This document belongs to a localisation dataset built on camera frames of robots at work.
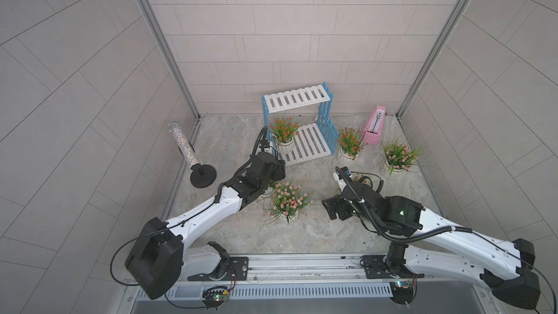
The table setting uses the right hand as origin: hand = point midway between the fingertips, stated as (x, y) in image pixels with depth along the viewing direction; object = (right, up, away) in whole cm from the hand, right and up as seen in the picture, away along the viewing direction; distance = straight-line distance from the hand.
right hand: (331, 201), depth 72 cm
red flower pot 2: (+11, +18, +15) cm, 26 cm away
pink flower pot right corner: (+29, +13, +12) cm, 35 cm away
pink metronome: (+26, +24, +30) cm, 46 cm away
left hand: (-17, +12, +11) cm, 23 cm away
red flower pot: (-16, +23, +17) cm, 33 cm away
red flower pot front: (+7, +10, -14) cm, 18 cm away
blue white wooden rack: (-3, +19, +33) cm, 38 cm away
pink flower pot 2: (-23, -1, +8) cm, 24 cm away
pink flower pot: (-16, 0, 0) cm, 16 cm away
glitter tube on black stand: (-52, +4, +21) cm, 56 cm away
